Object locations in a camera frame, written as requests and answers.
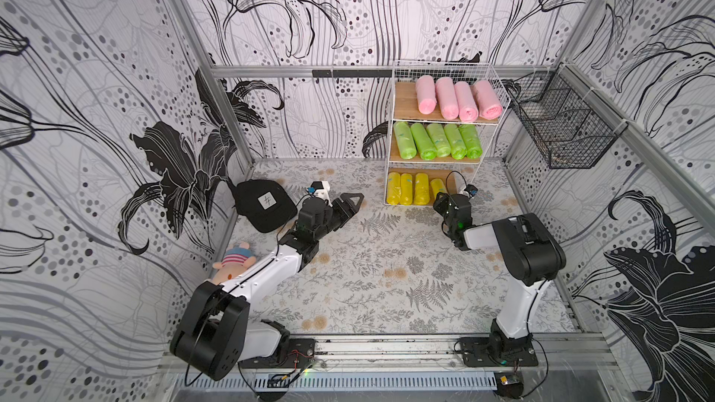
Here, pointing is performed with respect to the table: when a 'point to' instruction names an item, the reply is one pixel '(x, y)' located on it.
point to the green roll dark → (425, 146)
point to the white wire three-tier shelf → (443, 123)
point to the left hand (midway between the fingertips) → (363, 205)
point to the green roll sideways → (471, 140)
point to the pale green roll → (439, 139)
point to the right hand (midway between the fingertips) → (443, 191)
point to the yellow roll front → (422, 193)
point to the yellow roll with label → (394, 188)
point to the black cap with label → (264, 204)
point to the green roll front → (457, 143)
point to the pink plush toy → (236, 260)
